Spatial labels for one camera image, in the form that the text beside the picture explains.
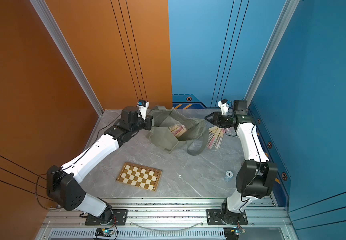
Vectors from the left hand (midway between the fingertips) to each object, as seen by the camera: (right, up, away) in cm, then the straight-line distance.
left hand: (153, 114), depth 81 cm
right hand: (+30, -2, +2) cm, 30 cm away
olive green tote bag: (+4, -1, +23) cm, 24 cm away
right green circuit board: (+39, -57, -11) cm, 70 cm away
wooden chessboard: (-9, -35, +4) cm, 36 cm away
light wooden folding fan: (+39, -12, +25) cm, 48 cm away
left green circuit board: (-22, -57, -10) cm, 62 cm away
